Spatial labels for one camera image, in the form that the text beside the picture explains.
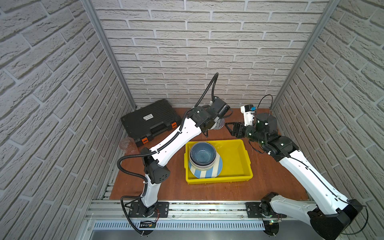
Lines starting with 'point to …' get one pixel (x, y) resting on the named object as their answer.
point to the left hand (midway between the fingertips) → (213, 117)
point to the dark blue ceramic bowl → (202, 154)
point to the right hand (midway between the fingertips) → (230, 122)
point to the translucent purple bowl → (202, 167)
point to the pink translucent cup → (128, 144)
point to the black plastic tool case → (147, 124)
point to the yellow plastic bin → (236, 164)
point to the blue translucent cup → (218, 125)
